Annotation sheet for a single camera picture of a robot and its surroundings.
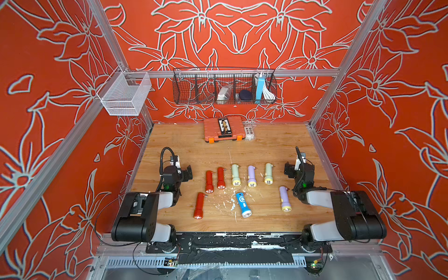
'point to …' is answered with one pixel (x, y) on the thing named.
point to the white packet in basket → (222, 97)
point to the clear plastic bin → (123, 93)
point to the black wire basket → (219, 86)
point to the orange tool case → (223, 129)
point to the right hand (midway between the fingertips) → (294, 161)
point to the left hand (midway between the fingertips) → (181, 165)
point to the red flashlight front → (199, 209)
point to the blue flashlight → (246, 212)
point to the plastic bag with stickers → (249, 133)
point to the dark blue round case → (245, 95)
